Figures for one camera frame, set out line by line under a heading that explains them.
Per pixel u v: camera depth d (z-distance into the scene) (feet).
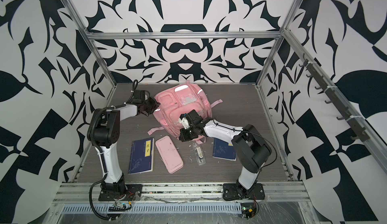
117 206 2.28
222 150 2.86
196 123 2.27
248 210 2.33
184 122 2.71
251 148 1.56
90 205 2.25
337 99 1.80
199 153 2.80
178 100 3.44
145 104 2.93
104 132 1.80
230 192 2.43
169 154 2.78
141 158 2.74
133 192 2.41
